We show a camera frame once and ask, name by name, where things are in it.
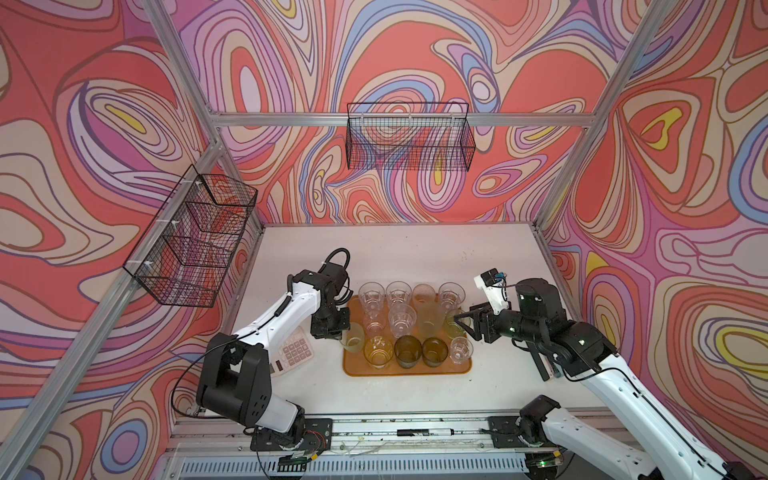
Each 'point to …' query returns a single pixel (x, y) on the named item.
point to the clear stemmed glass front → (372, 296)
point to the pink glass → (375, 321)
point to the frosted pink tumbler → (423, 295)
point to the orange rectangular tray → (354, 363)
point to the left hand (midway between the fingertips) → (346, 333)
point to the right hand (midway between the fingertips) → (467, 321)
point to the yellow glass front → (378, 351)
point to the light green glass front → (353, 339)
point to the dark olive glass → (407, 351)
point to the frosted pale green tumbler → (431, 319)
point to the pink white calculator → (293, 350)
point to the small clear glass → (461, 350)
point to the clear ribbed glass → (451, 296)
